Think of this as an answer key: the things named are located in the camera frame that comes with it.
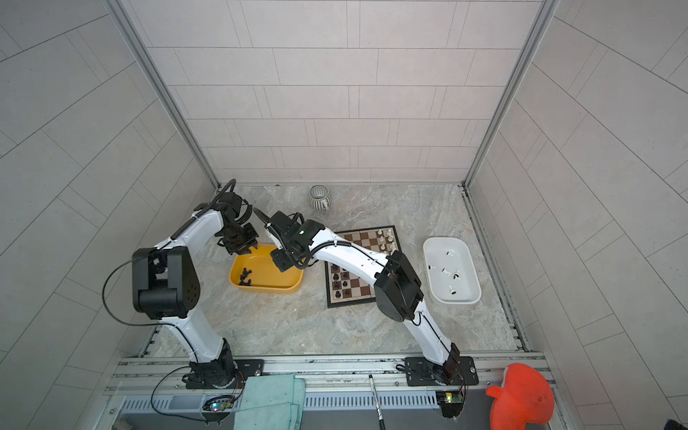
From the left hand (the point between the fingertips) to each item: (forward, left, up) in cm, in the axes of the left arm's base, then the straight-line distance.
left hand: (263, 240), depth 91 cm
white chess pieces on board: (+5, -45, -5) cm, 45 cm away
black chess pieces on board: (-14, -29, -4) cm, 32 cm away
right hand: (-11, -9, +4) cm, 15 cm away
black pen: (-47, -38, -4) cm, 61 cm away
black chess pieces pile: (-11, +5, -5) cm, 13 cm away
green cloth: (-45, -11, -4) cm, 47 cm away
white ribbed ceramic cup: (+21, -17, -2) cm, 27 cm away
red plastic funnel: (-44, -72, +3) cm, 85 cm away
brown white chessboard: (-15, -34, -5) cm, 38 cm away
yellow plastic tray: (-10, +1, -5) cm, 11 cm away
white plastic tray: (-10, -65, -5) cm, 66 cm away
